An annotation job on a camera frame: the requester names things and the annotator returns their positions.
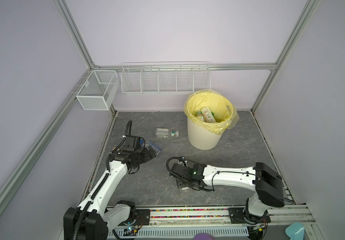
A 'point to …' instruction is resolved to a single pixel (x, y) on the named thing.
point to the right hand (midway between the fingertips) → (180, 182)
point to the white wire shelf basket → (164, 77)
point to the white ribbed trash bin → (201, 138)
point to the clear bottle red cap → (208, 115)
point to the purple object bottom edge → (204, 236)
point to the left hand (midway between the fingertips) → (149, 158)
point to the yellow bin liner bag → (226, 113)
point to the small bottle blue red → (157, 148)
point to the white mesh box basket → (98, 91)
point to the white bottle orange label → (185, 188)
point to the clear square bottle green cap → (199, 115)
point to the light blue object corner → (295, 231)
